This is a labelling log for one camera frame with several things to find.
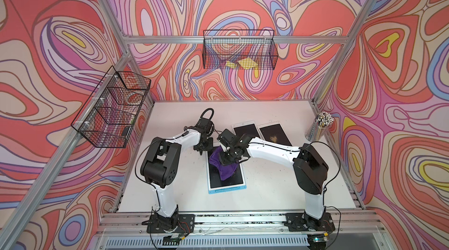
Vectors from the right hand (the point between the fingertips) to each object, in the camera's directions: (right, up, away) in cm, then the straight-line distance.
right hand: (224, 165), depth 85 cm
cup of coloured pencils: (+49, +18, +6) cm, 53 cm away
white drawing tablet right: (+30, +15, +20) cm, 39 cm away
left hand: (-8, +7, +12) cm, 16 cm away
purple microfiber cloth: (+1, -1, -6) cm, 6 cm away
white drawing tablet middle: (+15, +18, +21) cm, 31 cm away
